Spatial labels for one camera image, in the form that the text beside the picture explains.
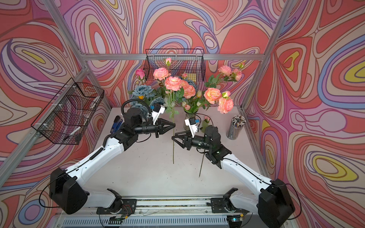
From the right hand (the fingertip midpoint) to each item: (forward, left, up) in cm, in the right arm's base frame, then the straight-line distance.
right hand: (174, 140), depth 69 cm
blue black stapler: (+32, +46, -23) cm, 61 cm away
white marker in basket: (+6, +53, +1) cm, 54 cm away
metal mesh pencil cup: (+16, -38, -13) cm, 43 cm away
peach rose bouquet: (+25, -12, +3) cm, 27 cm away
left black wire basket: (+11, +58, +5) cm, 59 cm away
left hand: (+3, -1, +6) cm, 7 cm away
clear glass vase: (+24, -9, -9) cm, 27 cm away
